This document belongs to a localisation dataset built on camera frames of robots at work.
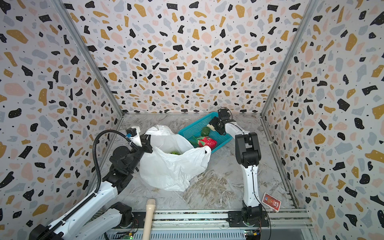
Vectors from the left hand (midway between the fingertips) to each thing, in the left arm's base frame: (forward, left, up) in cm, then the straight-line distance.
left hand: (149, 129), depth 72 cm
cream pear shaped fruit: (+22, -33, -26) cm, 48 cm away
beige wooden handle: (-28, +1, -27) cm, 39 cm away
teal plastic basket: (+20, -21, -28) cm, 40 cm away
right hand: (+26, -33, -23) cm, 48 cm away
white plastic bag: (-11, -12, -11) cm, 19 cm away
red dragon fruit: (+9, -26, -24) cm, 36 cm away
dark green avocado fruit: (+19, -29, -27) cm, 44 cm away
